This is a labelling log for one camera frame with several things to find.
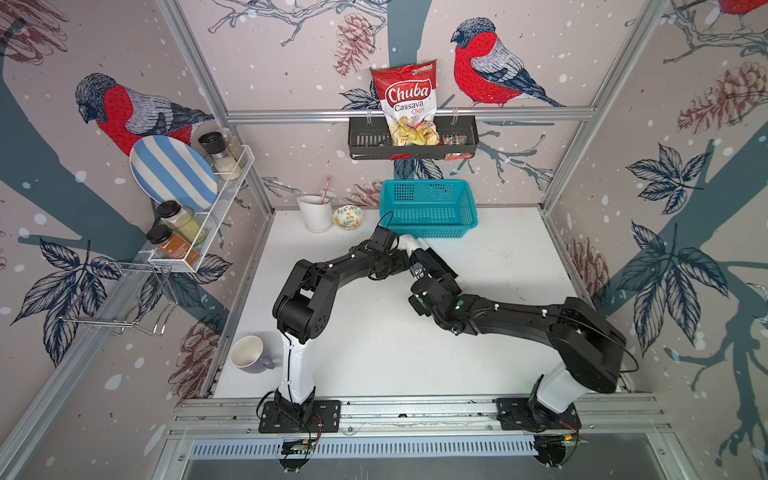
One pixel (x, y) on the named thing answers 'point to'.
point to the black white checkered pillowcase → (447, 249)
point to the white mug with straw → (317, 210)
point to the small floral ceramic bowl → (348, 217)
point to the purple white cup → (246, 353)
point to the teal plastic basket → (429, 208)
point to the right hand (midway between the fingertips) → (429, 284)
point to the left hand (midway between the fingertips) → (409, 260)
